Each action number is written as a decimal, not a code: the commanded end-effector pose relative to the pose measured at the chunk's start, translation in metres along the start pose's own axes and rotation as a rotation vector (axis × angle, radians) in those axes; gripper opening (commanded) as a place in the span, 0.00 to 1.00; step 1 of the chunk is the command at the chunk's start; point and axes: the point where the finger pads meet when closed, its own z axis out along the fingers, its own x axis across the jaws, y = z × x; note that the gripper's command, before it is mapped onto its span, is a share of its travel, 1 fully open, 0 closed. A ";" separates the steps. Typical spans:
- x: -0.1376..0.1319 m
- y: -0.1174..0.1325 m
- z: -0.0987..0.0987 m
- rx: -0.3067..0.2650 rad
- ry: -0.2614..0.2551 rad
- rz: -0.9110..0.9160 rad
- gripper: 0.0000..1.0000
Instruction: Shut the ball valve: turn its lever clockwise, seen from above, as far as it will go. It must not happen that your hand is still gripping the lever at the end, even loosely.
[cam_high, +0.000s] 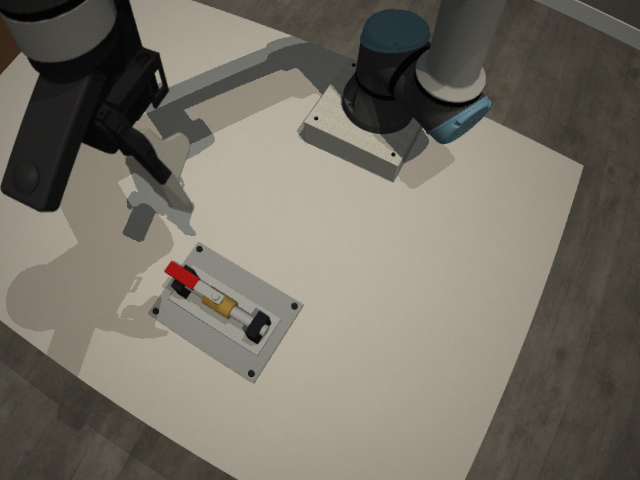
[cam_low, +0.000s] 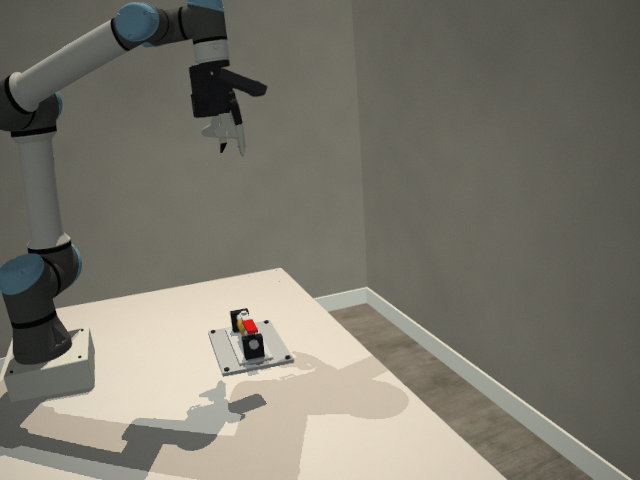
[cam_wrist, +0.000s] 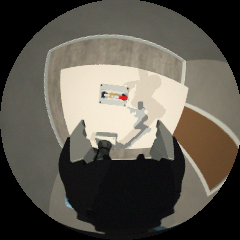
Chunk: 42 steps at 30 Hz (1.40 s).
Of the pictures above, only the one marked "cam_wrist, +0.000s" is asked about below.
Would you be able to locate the ball valve with red lever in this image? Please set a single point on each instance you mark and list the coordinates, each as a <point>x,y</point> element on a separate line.
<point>110,95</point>

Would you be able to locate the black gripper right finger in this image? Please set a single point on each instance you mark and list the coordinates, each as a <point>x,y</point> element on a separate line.
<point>166,149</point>

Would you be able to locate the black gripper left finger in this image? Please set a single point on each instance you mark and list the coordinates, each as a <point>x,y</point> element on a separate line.
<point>77,151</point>

